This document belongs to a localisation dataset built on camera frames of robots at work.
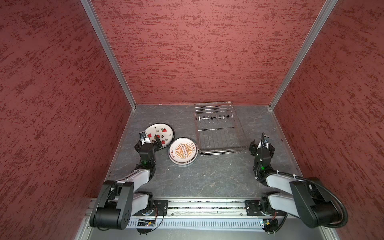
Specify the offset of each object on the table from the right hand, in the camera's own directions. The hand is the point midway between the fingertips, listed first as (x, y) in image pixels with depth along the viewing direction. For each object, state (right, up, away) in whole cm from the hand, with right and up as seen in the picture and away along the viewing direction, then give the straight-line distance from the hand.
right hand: (260, 144), depth 88 cm
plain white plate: (-60, +5, +12) cm, 61 cm away
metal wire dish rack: (-23, +8, +21) cm, 32 cm away
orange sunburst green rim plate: (-47, -5, +4) cm, 48 cm away
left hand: (-67, +3, 0) cm, 67 cm away
